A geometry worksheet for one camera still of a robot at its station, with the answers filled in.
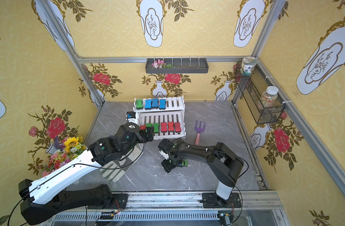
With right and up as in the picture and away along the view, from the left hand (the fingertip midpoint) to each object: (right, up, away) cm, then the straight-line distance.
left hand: (141, 127), depth 71 cm
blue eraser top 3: (+10, +12, +8) cm, 17 cm away
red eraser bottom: (+10, 0, +19) cm, 21 cm away
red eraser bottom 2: (+14, -1, +17) cm, 22 cm away
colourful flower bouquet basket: (-43, -13, +4) cm, 45 cm away
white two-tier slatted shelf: (+11, +6, +24) cm, 27 cm away
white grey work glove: (-19, -28, +13) cm, 36 cm away
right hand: (+14, -24, +16) cm, 32 cm away
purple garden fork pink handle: (+35, -5, +33) cm, 48 cm away
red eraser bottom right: (+18, -1, +17) cm, 25 cm away
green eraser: (-4, +13, +10) cm, 17 cm away
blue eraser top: (+1, +12, +10) cm, 16 cm away
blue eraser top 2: (+5, +13, +12) cm, 18 cm away
